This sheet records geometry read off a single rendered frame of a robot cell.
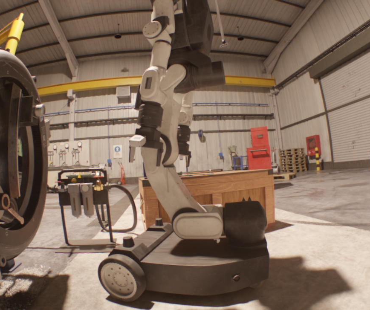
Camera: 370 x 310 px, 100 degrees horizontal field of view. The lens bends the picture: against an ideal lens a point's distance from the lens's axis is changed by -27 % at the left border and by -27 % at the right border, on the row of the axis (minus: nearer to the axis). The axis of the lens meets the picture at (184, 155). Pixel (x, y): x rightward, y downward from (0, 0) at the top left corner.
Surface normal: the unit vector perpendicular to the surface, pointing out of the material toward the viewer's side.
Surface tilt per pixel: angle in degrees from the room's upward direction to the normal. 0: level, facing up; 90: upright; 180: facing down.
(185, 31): 101
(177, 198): 90
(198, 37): 115
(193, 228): 90
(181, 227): 90
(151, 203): 90
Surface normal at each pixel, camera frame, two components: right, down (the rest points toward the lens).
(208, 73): -0.21, 0.34
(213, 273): 0.04, -0.07
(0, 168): 0.25, -0.05
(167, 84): -0.25, -0.06
